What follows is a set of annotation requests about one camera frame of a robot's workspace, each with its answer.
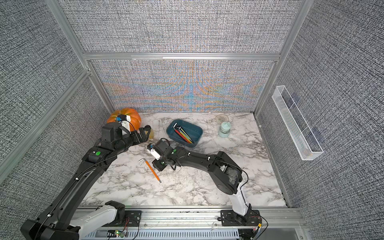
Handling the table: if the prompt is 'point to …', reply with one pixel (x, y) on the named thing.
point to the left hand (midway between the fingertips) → (145, 130)
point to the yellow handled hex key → (185, 137)
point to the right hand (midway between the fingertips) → (155, 159)
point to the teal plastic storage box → (195, 132)
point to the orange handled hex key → (150, 166)
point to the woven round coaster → (220, 118)
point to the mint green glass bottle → (224, 130)
